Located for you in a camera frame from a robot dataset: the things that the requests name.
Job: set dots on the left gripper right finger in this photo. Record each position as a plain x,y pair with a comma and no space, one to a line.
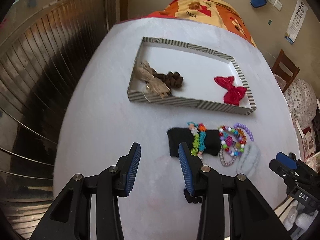
191,165

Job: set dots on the white wall switch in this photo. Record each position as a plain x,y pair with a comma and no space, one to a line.
276,3

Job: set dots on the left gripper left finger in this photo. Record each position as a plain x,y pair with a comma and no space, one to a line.
128,167

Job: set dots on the red velvet bow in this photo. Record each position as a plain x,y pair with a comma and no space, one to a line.
234,94

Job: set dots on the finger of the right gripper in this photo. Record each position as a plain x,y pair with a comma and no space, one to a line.
287,161

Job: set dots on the striped cardboard tray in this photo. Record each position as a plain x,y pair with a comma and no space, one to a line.
198,66

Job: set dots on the white fluffy scrunchie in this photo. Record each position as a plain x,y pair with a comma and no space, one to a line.
249,160

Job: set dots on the brown fabric scrunchie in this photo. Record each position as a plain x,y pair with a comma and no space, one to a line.
171,80

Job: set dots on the orange patterned blanket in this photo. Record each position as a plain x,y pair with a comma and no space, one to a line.
212,12

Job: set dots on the white lace tablecloth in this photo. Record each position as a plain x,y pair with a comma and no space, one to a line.
101,124

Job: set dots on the dark wooden slatted door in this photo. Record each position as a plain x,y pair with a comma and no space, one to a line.
42,61

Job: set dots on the brown wooden chair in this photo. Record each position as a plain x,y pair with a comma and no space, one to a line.
284,70

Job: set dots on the wall calendar poster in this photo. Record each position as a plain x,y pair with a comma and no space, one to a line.
296,21

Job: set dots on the beige leopard ribbon bow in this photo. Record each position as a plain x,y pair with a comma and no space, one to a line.
151,82

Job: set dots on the floral white bedding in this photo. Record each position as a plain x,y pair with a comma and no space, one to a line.
302,103

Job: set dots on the small black scrunchie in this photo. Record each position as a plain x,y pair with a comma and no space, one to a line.
191,199

